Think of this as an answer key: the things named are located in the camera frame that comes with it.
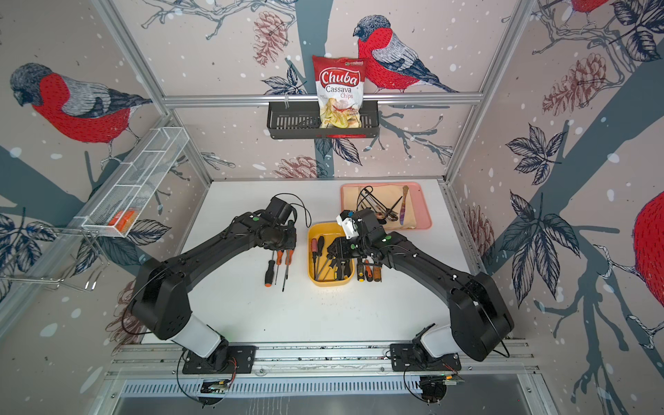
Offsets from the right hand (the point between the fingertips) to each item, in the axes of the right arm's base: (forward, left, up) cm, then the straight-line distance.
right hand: (331, 247), depth 82 cm
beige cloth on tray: (+30, -25, -13) cm, 41 cm away
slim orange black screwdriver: (-2, -13, -13) cm, 18 cm away
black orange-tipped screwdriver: (-5, +22, -12) cm, 26 cm away
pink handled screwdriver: (+6, +7, -12) cm, 15 cm away
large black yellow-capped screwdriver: (+5, +5, -12) cm, 14 cm away
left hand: (+5, +12, -1) cm, 13 cm away
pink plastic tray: (+25, -37, -15) cm, 47 cm away
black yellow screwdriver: (-2, -10, -13) cm, 16 cm away
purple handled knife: (+27, -29, -14) cm, 42 cm away
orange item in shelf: (-6, +53, +21) cm, 57 cm away
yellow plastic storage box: (0, +4, -14) cm, 14 cm away
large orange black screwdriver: (+2, +17, -13) cm, 21 cm away
